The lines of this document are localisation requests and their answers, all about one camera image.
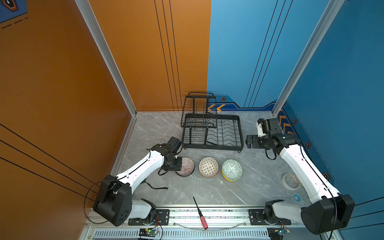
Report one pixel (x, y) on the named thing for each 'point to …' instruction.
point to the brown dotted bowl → (208, 167)
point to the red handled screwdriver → (202, 217)
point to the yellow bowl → (223, 174)
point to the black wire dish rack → (202, 127)
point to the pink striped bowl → (187, 167)
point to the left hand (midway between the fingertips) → (178, 166)
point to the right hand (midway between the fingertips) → (253, 140)
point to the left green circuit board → (147, 232)
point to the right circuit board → (277, 233)
